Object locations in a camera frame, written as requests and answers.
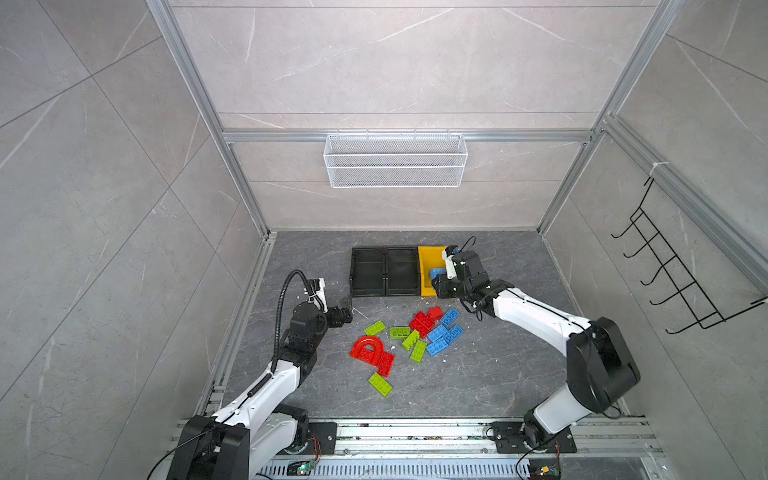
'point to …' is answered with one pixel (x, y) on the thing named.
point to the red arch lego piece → (367, 349)
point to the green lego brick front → (381, 384)
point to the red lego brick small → (436, 313)
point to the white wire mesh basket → (396, 160)
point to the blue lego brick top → (437, 271)
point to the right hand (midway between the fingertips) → (436, 278)
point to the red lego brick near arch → (385, 364)
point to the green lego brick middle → (399, 332)
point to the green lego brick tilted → (410, 340)
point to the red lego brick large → (422, 323)
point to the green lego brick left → (375, 328)
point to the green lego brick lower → (418, 351)
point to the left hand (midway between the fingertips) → (335, 290)
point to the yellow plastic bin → (429, 258)
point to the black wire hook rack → (703, 308)
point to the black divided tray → (385, 271)
